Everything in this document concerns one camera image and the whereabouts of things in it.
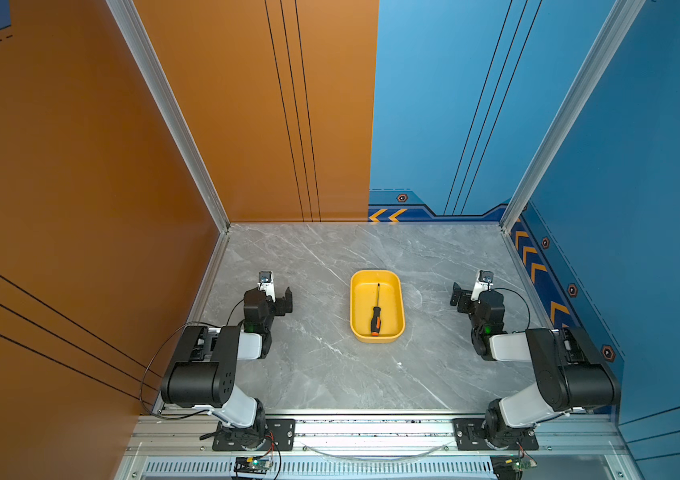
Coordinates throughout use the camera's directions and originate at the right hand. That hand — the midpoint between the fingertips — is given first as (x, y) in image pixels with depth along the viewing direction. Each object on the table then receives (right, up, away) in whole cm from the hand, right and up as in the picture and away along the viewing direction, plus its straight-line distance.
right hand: (470, 286), depth 93 cm
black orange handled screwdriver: (-30, -11, -3) cm, 32 cm away
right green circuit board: (+2, -39, -24) cm, 46 cm away
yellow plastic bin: (-33, -4, +6) cm, 34 cm away
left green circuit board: (-60, -40, -23) cm, 76 cm away
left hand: (-62, 0, +1) cm, 62 cm away
